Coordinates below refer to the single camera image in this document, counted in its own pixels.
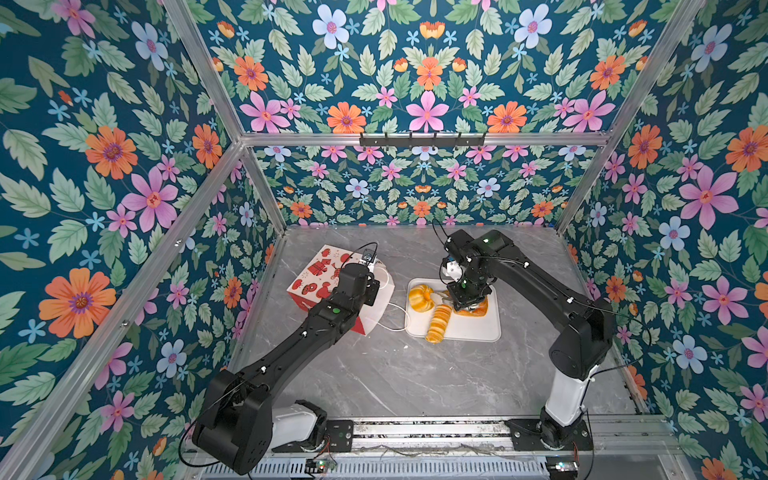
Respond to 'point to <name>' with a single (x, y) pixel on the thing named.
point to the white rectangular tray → (486, 328)
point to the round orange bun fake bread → (419, 297)
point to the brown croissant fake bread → (480, 310)
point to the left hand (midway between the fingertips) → (369, 268)
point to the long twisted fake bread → (439, 323)
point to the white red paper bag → (314, 277)
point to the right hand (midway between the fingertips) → (458, 303)
